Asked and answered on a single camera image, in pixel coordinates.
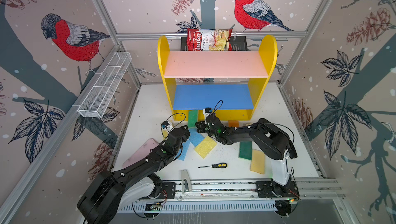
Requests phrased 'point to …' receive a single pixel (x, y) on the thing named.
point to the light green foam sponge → (193, 117)
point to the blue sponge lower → (185, 145)
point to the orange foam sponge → (233, 123)
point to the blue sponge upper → (195, 137)
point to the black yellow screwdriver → (218, 165)
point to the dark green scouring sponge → (245, 149)
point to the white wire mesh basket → (95, 103)
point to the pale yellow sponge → (258, 161)
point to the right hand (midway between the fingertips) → (193, 126)
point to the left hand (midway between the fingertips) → (186, 128)
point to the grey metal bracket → (184, 175)
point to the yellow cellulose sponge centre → (205, 146)
